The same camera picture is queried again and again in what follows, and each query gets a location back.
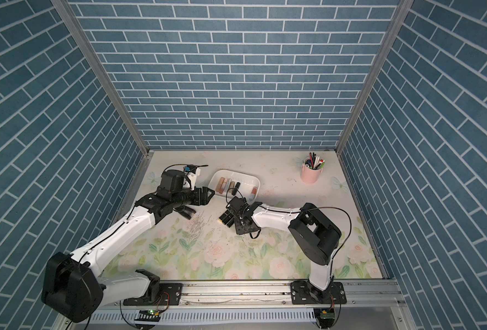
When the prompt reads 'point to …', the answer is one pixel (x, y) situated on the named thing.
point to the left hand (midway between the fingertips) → (212, 192)
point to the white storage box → (228, 184)
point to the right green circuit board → (325, 317)
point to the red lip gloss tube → (254, 192)
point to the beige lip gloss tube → (220, 185)
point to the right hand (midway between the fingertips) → (243, 229)
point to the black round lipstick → (237, 185)
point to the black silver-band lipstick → (230, 220)
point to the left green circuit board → (148, 315)
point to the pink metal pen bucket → (311, 170)
